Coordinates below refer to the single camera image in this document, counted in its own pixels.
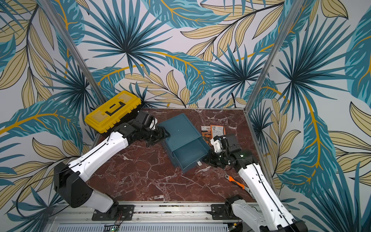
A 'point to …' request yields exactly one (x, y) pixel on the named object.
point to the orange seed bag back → (217, 130)
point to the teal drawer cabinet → (182, 132)
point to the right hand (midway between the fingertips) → (203, 159)
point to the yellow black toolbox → (112, 114)
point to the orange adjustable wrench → (231, 179)
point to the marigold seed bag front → (206, 132)
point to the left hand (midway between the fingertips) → (166, 139)
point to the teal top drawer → (186, 156)
